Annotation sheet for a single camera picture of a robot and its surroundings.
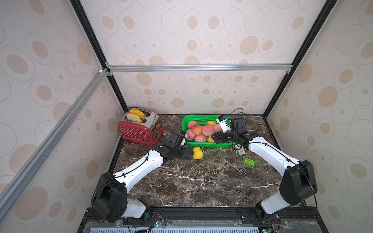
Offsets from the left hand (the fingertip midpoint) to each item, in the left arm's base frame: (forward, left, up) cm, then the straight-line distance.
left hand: (190, 151), depth 82 cm
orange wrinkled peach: (+19, -4, -3) cm, 19 cm away
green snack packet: (0, -38, -13) cm, 40 cm away
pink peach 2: (+18, 0, -8) cm, 20 cm away
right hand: (+11, -15, +3) cm, 19 cm away
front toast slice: (+22, +36, +5) cm, 42 cm away
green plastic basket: (+38, -9, -15) cm, 42 cm away
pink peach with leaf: (+27, -1, -8) cm, 28 cm away
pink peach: (+18, -11, -3) cm, 21 cm away
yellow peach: (+4, -5, -9) cm, 11 cm away
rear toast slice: (+24, +32, +6) cm, 41 cm away
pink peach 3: (+15, -6, -8) cm, 18 cm away
